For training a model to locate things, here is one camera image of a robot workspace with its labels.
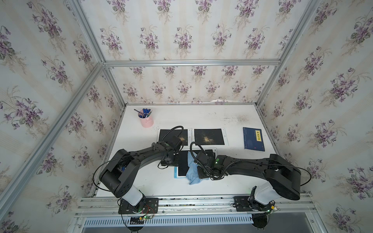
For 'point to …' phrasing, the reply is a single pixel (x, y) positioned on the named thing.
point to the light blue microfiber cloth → (192, 172)
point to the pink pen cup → (147, 122)
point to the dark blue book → (253, 140)
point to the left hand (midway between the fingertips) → (175, 166)
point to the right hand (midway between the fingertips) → (202, 174)
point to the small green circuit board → (147, 217)
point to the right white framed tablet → (205, 137)
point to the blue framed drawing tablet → (180, 172)
